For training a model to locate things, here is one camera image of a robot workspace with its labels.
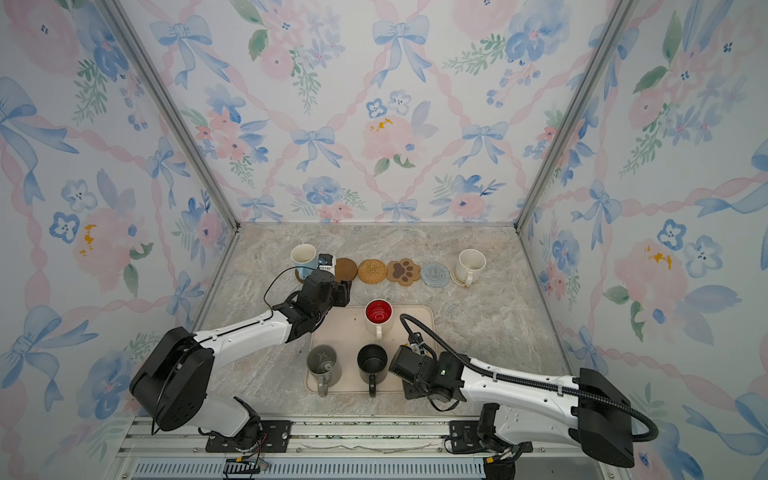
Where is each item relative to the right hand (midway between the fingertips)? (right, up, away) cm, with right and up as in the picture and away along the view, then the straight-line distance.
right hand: (408, 382), depth 79 cm
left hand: (-19, +26, +10) cm, 34 cm away
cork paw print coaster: (0, +27, +28) cm, 39 cm away
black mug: (-10, +4, +5) cm, 12 cm away
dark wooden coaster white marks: (-34, +27, +16) cm, 47 cm away
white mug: (+23, +30, +23) cm, 44 cm away
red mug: (-9, +15, +14) cm, 22 cm away
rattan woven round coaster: (-11, +28, +28) cm, 41 cm away
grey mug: (-23, +4, +4) cm, 24 cm away
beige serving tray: (-19, +10, +17) cm, 27 cm away
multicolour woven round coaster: (+18, +24, +25) cm, 39 cm away
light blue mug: (-34, +33, +24) cm, 54 cm away
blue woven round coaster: (+11, +27, +27) cm, 40 cm away
